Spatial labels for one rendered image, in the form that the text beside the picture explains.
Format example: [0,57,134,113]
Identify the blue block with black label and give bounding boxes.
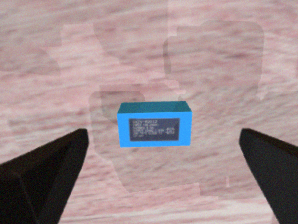
[117,101,192,147]

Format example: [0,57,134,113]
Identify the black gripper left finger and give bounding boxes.
[0,128,89,224]

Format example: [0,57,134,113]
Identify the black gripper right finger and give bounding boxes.
[239,128,298,224]

